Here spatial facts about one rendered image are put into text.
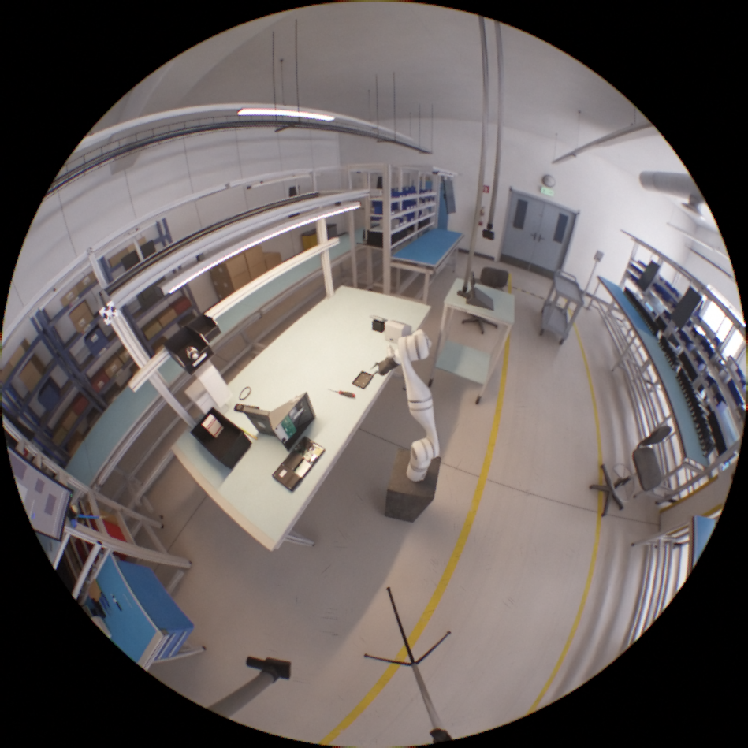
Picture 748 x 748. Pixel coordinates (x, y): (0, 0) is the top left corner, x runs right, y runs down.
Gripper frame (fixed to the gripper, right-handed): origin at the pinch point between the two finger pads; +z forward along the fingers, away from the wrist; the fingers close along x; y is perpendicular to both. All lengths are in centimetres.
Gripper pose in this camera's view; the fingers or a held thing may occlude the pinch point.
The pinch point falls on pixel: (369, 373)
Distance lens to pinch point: 133.7
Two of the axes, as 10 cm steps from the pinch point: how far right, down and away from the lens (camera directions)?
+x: -0.1, -7.3, 6.8
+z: -6.9, 5.0, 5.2
